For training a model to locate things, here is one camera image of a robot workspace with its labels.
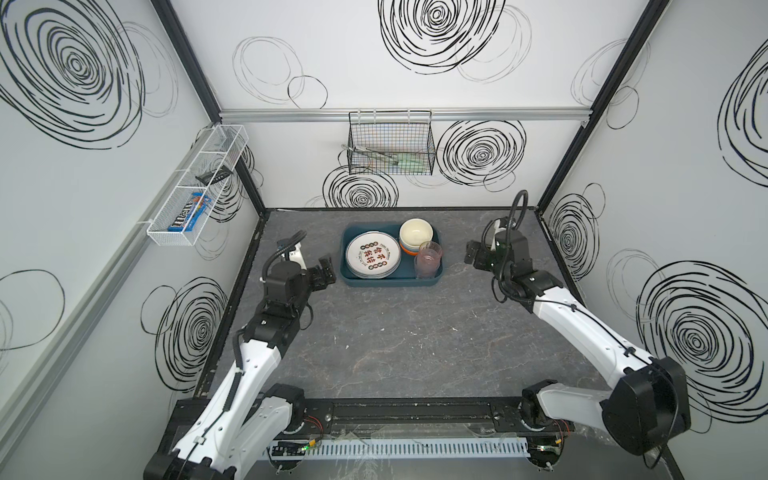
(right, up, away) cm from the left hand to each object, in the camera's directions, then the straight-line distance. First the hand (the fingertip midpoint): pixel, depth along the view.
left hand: (317, 259), depth 77 cm
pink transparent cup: (+31, -2, +17) cm, 35 cm away
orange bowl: (+26, +1, +23) cm, 34 cm away
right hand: (+44, +3, +6) cm, 44 cm away
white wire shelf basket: (-34, +34, +16) cm, 51 cm away
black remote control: (-27, +23, +3) cm, 36 cm away
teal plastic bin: (+24, -7, +22) cm, 33 cm away
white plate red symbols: (+13, 0, +25) cm, 29 cm away
